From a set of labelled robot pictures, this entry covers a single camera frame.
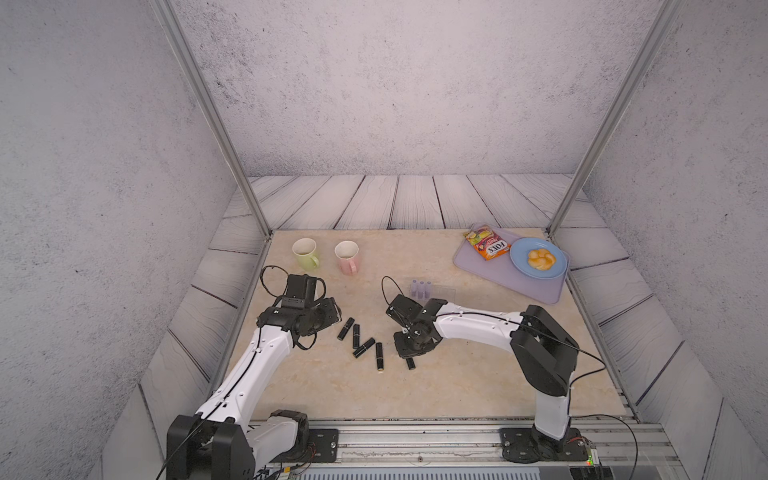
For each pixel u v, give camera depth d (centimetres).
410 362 85
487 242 114
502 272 108
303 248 105
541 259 108
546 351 48
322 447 73
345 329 93
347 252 105
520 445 73
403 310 70
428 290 94
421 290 94
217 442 39
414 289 95
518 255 112
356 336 92
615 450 73
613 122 89
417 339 74
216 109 87
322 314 74
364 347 89
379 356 87
